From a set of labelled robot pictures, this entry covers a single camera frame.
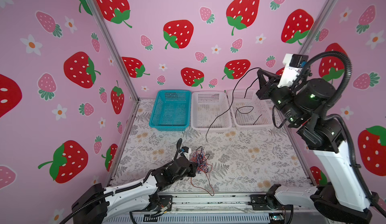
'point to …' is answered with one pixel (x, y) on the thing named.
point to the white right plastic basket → (245, 122)
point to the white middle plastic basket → (207, 106)
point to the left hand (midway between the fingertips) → (199, 165)
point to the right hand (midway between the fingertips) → (258, 69)
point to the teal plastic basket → (171, 110)
